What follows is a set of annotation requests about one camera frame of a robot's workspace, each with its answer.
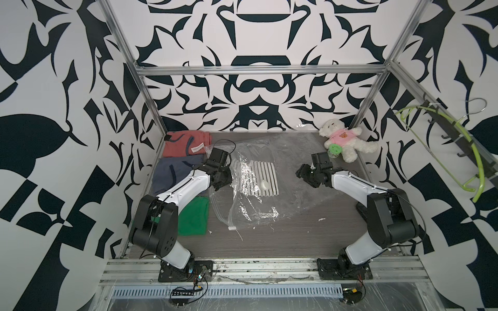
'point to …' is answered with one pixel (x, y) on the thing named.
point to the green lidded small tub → (335, 149)
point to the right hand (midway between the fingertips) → (299, 171)
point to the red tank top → (185, 143)
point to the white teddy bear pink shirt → (347, 138)
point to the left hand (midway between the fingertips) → (231, 174)
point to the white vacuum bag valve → (264, 185)
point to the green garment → (193, 219)
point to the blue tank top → (168, 170)
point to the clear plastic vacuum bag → (297, 200)
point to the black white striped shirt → (258, 178)
